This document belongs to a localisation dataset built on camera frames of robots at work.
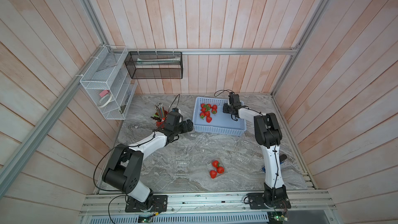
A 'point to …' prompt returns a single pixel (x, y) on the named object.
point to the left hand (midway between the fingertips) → (187, 126)
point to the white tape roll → (104, 100)
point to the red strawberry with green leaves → (214, 111)
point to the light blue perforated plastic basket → (221, 123)
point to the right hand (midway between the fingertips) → (225, 106)
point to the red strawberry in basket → (202, 115)
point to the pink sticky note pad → (103, 93)
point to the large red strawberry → (208, 119)
